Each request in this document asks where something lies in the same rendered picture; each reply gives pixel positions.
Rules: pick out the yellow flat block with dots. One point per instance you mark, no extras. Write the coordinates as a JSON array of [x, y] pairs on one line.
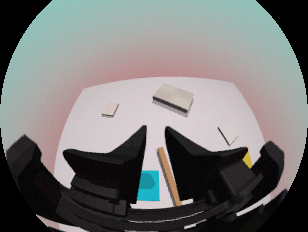
[[247, 159]]

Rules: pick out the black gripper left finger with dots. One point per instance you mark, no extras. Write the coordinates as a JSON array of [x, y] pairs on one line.
[[123, 165]]

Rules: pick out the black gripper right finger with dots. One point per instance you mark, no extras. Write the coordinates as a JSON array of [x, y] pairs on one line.
[[193, 165]]

